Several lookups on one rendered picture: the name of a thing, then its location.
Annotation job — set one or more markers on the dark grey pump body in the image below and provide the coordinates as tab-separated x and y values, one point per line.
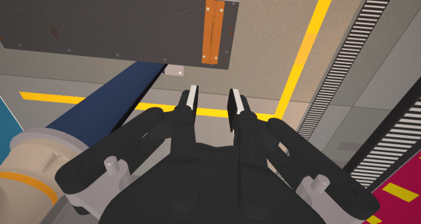
108	23

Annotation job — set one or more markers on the teal floor mat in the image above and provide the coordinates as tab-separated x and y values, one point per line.
8	131

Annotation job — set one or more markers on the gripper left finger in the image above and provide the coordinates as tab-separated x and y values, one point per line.
179	135

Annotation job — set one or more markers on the grey striped floor grate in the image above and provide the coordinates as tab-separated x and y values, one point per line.
388	145
345	62

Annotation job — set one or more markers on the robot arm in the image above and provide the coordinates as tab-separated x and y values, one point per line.
29	164

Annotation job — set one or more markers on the magenta floor mat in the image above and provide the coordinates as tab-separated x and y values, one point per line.
401	200

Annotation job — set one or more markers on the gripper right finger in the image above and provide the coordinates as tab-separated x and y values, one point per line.
250	138

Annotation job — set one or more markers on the orange hinge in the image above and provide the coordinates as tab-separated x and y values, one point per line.
213	31

